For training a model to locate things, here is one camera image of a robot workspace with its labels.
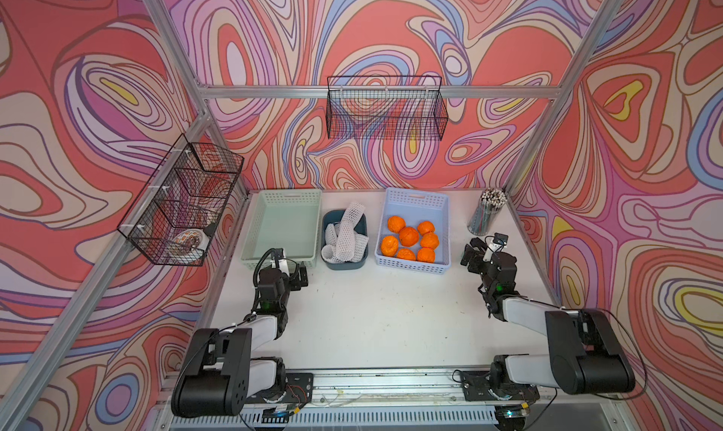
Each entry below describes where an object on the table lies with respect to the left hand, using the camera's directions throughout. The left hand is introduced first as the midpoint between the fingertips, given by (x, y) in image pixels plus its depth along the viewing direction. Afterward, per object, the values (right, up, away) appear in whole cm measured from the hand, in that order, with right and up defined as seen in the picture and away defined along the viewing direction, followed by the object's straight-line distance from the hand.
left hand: (291, 264), depth 90 cm
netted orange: (+36, +13, +12) cm, 40 cm away
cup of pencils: (+67, +21, +3) cm, 70 cm away
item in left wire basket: (-20, +8, -20) cm, 30 cm away
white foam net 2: (+23, +6, +3) cm, 24 cm away
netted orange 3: (+47, +12, +14) cm, 50 cm away
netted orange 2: (+39, +8, +9) cm, 41 cm away
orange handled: (+33, +5, +7) cm, 34 cm away
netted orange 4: (+47, +7, +8) cm, 48 cm away
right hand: (+62, +3, +1) cm, 62 cm away
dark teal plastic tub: (+13, +15, +12) cm, 24 cm away
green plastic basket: (-4, +14, +14) cm, 20 cm away
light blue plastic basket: (+45, +20, +21) cm, 53 cm away
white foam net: (+20, +16, +9) cm, 27 cm away
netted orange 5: (+45, +2, +6) cm, 46 cm away
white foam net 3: (+12, +4, -1) cm, 12 cm away
